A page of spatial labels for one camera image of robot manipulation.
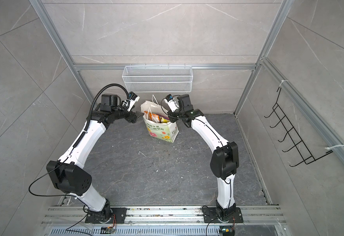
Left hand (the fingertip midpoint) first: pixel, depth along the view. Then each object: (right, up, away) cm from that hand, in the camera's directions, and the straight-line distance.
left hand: (138, 107), depth 80 cm
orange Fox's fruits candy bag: (+6, -5, +11) cm, 13 cm away
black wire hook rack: (+75, -23, -20) cm, 81 cm away
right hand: (+18, -2, +7) cm, 19 cm away
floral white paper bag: (+15, -14, +9) cm, 22 cm away
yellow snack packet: (+13, -7, +12) cm, 19 cm away
